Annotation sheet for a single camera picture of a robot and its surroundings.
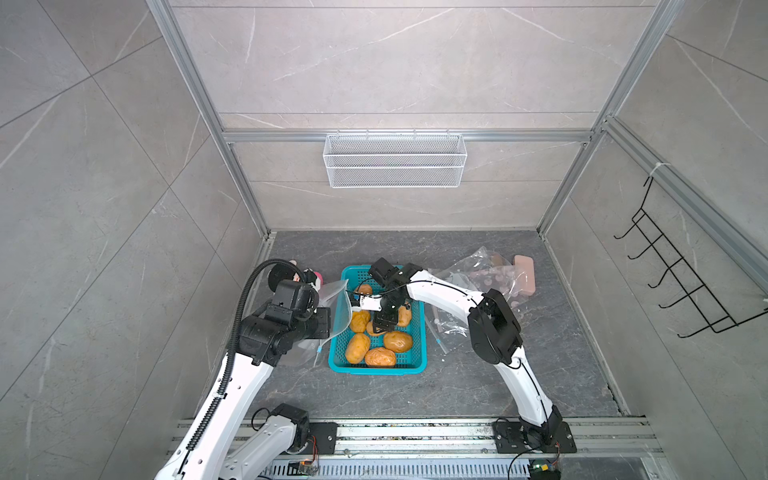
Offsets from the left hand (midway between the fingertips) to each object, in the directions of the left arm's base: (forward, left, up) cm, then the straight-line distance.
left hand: (327, 313), depth 72 cm
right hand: (+9, -13, -19) cm, 24 cm away
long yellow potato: (-2, -6, -16) cm, 18 cm away
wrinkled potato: (+17, -8, -16) cm, 25 cm away
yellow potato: (+6, -6, -17) cm, 20 cm away
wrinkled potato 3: (+2, -10, -16) cm, 19 cm away
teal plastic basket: (-5, -22, -20) cm, 31 cm away
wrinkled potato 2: (+7, -20, -17) cm, 27 cm away
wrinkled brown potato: (-5, -13, -16) cm, 21 cm away
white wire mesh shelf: (+54, -18, +8) cm, 57 cm away
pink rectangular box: (+29, -67, -21) cm, 76 cm away
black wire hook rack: (+3, -84, +10) cm, 84 cm away
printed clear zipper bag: (+24, -48, -16) cm, 56 cm away
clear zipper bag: (+3, -2, +3) cm, 4 cm away
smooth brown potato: (-1, -18, -17) cm, 24 cm away
